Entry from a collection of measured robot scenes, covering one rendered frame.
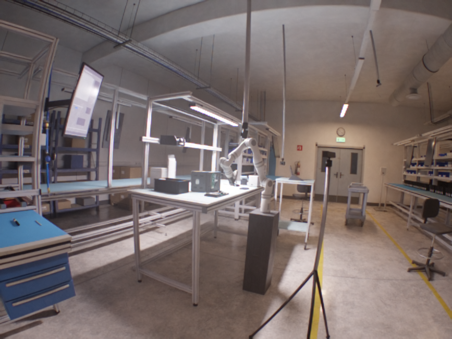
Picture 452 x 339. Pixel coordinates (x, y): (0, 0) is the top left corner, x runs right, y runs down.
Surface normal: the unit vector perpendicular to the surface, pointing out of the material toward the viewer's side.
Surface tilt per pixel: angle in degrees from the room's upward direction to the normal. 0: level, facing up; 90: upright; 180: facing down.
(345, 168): 90
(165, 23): 90
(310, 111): 90
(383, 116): 90
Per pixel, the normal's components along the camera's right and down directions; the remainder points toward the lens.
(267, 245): -0.45, 0.01
